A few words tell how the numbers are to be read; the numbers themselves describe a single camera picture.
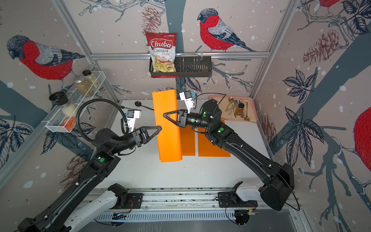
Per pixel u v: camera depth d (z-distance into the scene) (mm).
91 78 814
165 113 572
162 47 819
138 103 1180
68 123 661
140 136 542
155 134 576
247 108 1141
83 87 757
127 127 560
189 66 1070
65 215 416
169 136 572
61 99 643
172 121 570
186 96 559
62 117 700
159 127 577
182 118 529
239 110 1043
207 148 920
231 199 655
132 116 545
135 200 731
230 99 1225
